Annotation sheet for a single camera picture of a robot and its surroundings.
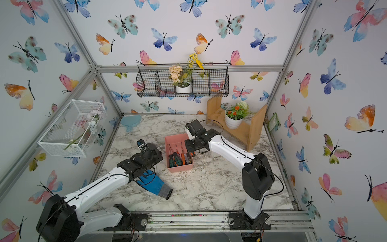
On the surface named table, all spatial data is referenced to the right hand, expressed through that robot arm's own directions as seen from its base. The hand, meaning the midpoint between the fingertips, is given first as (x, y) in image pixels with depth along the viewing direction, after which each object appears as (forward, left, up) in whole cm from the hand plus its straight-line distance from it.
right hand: (189, 145), depth 85 cm
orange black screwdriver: (-5, -3, -2) cm, 6 cm away
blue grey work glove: (-17, +20, -11) cm, 29 cm away
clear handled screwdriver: (-2, +2, -12) cm, 12 cm away
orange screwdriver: (0, +5, -13) cm, 14 cm away
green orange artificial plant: (+18, -28, +10) cm, 34 cm away
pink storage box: (+14, +13, -18) cm, 26 cm away
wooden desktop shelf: (+8, -35, -1) cm, 35 cm away
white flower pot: (+18, -25, -2) cm, 31 cm away
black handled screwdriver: (-4, +11, -13) cm, 18 cm away
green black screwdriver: (-3, +8, -11) cm, 14 cm away
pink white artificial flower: (-5, +43, +17) cm, 46 cm away
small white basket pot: (+29, +3, +15) cm, 33 cm away
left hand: (-4, +14, -3) cm, 15 cm away
